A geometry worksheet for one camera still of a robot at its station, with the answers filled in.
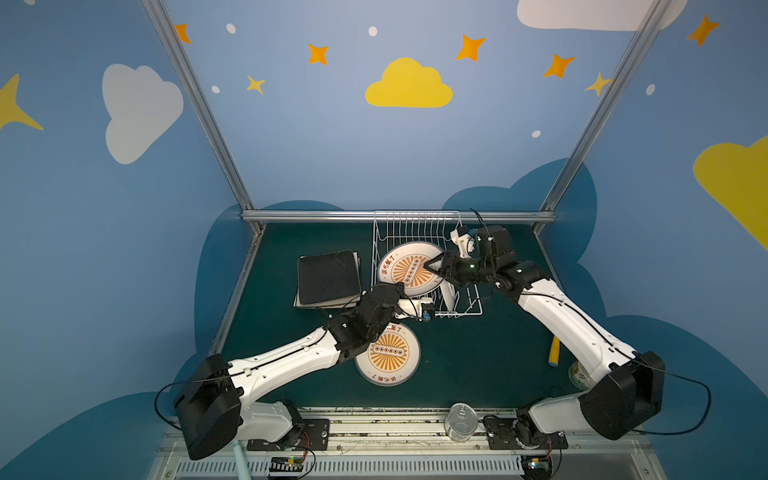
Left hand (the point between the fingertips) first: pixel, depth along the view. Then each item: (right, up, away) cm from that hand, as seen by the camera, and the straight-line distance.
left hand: (395, 276), depth 77 cm
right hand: (+9, +3, 0) cm, 10 cm away
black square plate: (-23, -2, +24) cm, 33 cm away
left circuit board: (-27, -47, -4) cm, 54 cm away
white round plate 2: (0, -25, +9) cm, 27 cm away
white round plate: (+3, +3, +5) cm, 7 cm away
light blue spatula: (-35, -45, -9) cm, 58 cm away
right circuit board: (+35, -48, -4) cm, 59 cm away
